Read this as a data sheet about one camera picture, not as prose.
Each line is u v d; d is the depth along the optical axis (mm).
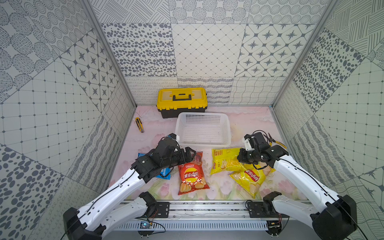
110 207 420
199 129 1043
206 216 734
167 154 543
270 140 1009
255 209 735
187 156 636
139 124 1072
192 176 793
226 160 828
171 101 1009
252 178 782
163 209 733
